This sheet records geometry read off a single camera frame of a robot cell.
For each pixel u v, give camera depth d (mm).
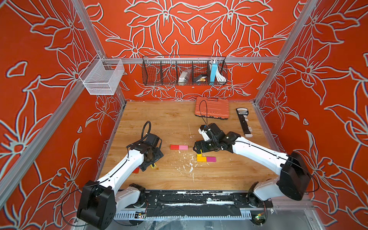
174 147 935
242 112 1105
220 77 914
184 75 928
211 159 878
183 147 922
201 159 875
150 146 609
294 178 419
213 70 854
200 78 869
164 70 1000
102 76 940
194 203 727
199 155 881
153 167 849
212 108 1091
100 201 392
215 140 623
